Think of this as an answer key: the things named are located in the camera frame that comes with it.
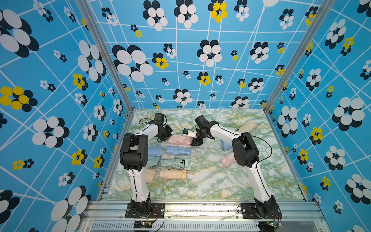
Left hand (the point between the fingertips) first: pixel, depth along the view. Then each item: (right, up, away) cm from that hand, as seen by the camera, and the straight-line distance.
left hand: (174, 132), depth 101 cm
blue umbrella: (+4, -11, -10) cm, 15 cm away
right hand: (+14, -4, +1) cm, 15 cm away
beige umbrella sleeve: (-13, -23, -17) cm, 31 cm away
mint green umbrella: (+2, -18, -15) cm, 23 cm away
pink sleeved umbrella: (+5, -5, -5) cm, 8 cm away
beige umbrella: (+1, -22, -19) cm, 29 cm away
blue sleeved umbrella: (-10, -11, -10) cm, 18 cm away
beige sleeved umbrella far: (+54, +4, +4) cm, 54 cm away
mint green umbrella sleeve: (-12, -17, -12) cm, 24 cm away
